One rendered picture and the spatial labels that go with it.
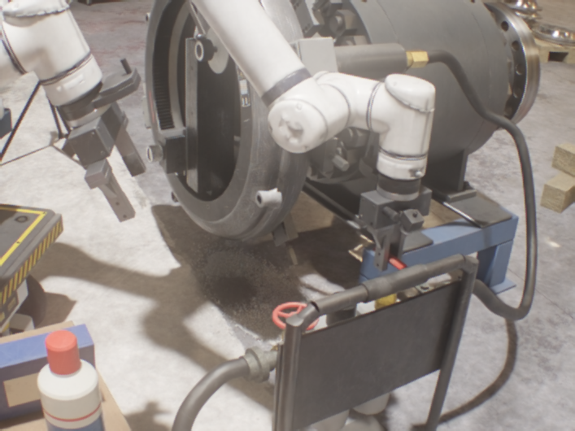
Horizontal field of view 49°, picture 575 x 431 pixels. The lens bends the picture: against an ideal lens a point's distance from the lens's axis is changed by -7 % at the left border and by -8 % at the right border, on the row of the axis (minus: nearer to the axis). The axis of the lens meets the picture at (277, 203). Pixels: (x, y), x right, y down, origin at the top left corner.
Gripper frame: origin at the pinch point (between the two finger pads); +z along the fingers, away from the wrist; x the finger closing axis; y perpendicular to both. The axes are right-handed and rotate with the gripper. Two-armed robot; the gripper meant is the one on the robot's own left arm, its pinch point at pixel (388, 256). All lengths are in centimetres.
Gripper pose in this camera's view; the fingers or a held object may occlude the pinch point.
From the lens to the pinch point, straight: 126.6
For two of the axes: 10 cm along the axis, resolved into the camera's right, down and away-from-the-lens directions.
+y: 5.2, 4.0, -7.6
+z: -0.5, 9.0, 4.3
